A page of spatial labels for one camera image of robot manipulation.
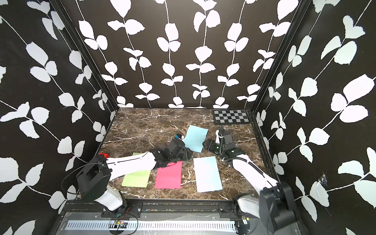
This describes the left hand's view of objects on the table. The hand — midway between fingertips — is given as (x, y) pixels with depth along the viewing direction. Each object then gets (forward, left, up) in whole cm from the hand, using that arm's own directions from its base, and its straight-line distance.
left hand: (191, 150), depth 84 cm
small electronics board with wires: (-33, +38, -12) cm, 51 cm away
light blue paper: (-10, -9, -12) cm, 18 cm away
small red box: (+3, +54, -9) cm, 54 cm away
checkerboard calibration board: (+34, -33, -10) cm, 48 cm away
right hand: (+4, -8, +2) cm, 9 cm away
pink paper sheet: (-10, +13, -12) cm, 21 cm away
